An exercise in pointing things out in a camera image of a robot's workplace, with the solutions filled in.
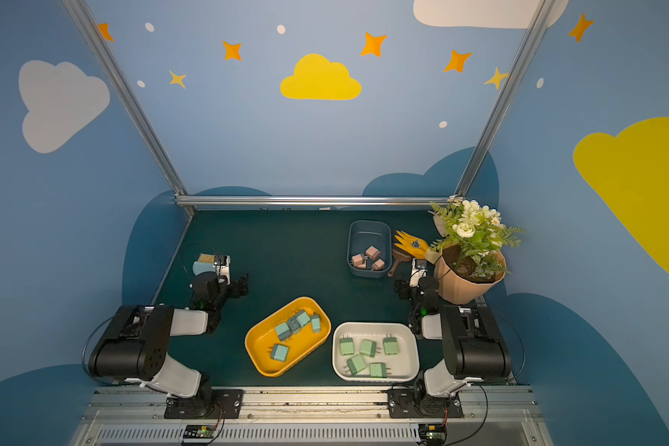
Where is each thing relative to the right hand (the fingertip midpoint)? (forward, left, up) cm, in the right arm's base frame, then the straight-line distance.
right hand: (415, 271), depth 95 cm
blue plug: (-20, +33, -2) cm, 38 cm away
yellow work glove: (+14, -2, -4) cm, 15 cm away
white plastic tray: (-30, +5, -7) cm, 31 cm away
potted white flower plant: (-1, -14, +13) cm, 19 cm away
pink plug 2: (+4, +20, -1) cm, 20 cm away
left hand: (-4, +63, +1) cm, 63 cm away
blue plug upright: (-23, +43, -4) cm, 49 cm away
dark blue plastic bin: (+19, +19, -6) cm, 28 cm away
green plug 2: (-26, +16, -4) cm, 31 cm away
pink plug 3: (+4, +12, -3) cm, 13 cm away
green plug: (-26, +23, -4) cm, 34 cm away
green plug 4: (-32, +13, -4) cm, 35 cm away
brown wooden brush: (+10, +4, -4) cm, 11 cm away
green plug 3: (-24, +9, -5) cm, 27 cm away
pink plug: (+10, +14, -4) cm, 18 cm away
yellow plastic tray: (-26, +37, -5) cm, 45 cm away
